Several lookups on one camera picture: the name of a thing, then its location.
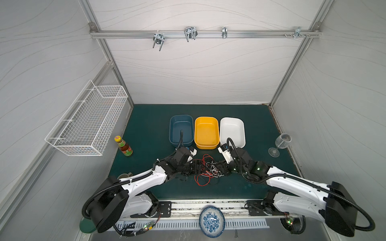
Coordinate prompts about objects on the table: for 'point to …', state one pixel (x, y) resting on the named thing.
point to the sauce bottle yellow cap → (123, 147)
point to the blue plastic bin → (178, 123)
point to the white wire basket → (87, 128)
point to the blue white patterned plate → (212, 221)
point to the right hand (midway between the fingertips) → (216, 164)
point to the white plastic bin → (232, 128)
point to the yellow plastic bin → (206, 133)
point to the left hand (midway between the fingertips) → (202, 171)
